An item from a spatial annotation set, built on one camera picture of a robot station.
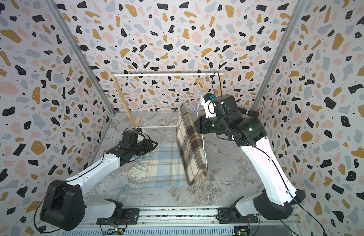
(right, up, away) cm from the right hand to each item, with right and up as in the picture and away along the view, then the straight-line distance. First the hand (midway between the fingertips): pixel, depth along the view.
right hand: (194, 122), depth 61 cm
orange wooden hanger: (+7, +29, +47) cm, 56 cm away
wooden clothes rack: (-16, +34, +40) cm, 55 cm away
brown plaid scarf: (-1, -17, +9) cm, 19 cm away
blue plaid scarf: (-19, -27, +29) cm, 44 cm away
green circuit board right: (+23, -53, +11) cm, 59 cm away
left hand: (-21, -12, +24) cm, 34 cm away
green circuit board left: (-38, -52, +10) cm, 66 cm away
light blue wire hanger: (+3, +11, +60) cm, 61 cm away
